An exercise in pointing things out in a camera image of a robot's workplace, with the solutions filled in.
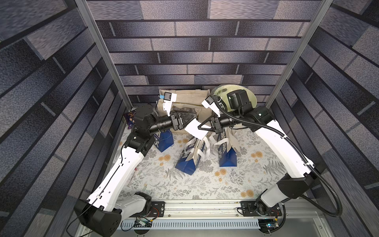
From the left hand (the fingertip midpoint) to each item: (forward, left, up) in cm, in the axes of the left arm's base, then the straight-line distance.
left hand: (193, 116), depth 57 cm
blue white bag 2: (-4, -2, -21) cm, 22 cm away
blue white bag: (+12, +19, -36) cm, 43 cm away
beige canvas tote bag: (+35, +2, -23) cm, 42 cm away
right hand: (0, -2, -7) cm, 7 cm away
